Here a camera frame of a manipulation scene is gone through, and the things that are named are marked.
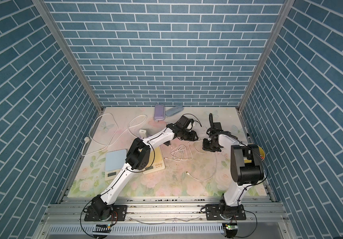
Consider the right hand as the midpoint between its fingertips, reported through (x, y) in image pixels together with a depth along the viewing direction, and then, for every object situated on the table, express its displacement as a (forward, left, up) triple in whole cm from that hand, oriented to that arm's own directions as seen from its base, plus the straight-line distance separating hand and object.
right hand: (206, 148), depth 97 cm
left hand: (+6, +4, +1) cm, 7 cm away
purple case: (+26, +36, +2) cm, 45 cm away
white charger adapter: (+3, +42, +7) cm, 43 cm away
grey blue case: (+31, +25, +2) cm, 40 cm away
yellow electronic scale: (-14, +31, +4) cm, 34 cm away
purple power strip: (+6, +39, +1) cm, 39 cm away
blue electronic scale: (-15, +57, 0) cm, 59 cm away
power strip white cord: (+11, +65, -1) cm, 66 cm away
